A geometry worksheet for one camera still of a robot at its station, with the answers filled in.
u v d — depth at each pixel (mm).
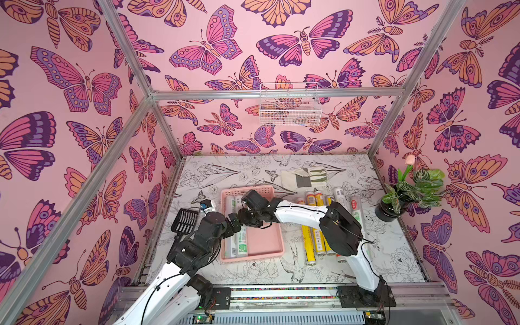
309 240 838
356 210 936
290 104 950
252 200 724
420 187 741
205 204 660
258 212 712
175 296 480
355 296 730
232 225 685
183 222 944
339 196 973
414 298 740
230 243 834
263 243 819
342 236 539
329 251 577
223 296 734
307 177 1095
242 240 835
